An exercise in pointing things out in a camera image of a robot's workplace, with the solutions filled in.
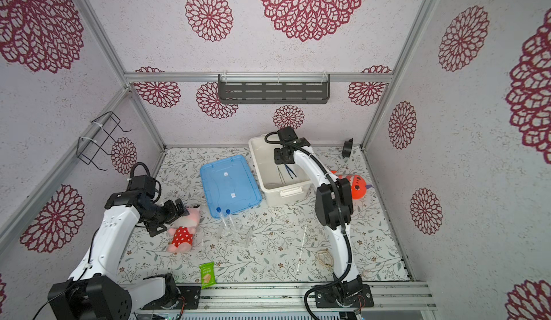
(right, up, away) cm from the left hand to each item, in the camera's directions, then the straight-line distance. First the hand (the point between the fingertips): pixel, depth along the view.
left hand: (179, 223), depth 79 cm
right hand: (+38, +27, +19) cm, 51 cm away
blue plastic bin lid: (+14, +12, +25) cm, 32 cm away
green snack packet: (+11, -19, -1) cm, 22 cm away
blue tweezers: (+41, +21, +32) cm, 57 cm away
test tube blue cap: (+18, +4, -1) cm, 19 cm away
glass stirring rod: (+46, -13, +6) cm, 48 cm away
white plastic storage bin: (+38, +13, +27) cm, 48 cm away
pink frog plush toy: (-1, -4, +5) cm, 7 cm away
